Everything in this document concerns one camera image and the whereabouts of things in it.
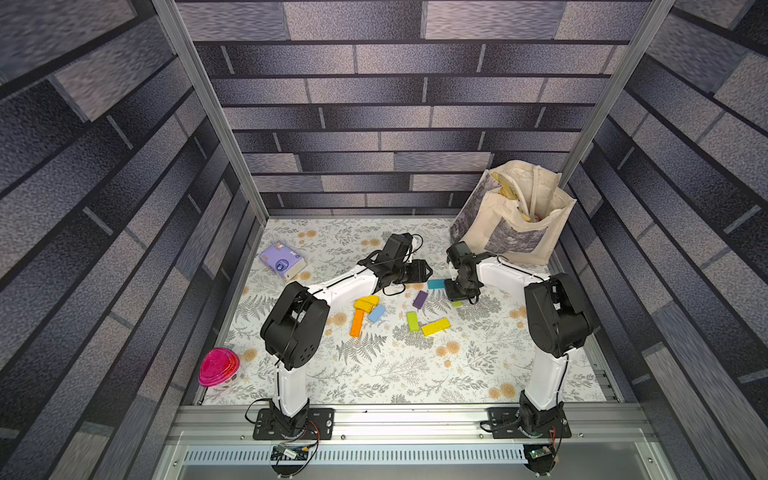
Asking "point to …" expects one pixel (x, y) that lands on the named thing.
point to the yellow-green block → (435, 327)
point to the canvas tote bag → (516, 210)
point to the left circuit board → (281, 451)
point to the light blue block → (377, 313)
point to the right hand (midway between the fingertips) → (454, 293)
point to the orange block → (356, 322)
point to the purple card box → (285, 261)
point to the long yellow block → (372, 299)
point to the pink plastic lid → (217, 365)
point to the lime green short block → (457, 304)
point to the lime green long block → (413, 323)
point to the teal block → (436, 284)
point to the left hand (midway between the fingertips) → (428, 269)
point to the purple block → (420, 299)
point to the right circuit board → (540, 452)
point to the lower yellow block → (363, 306)
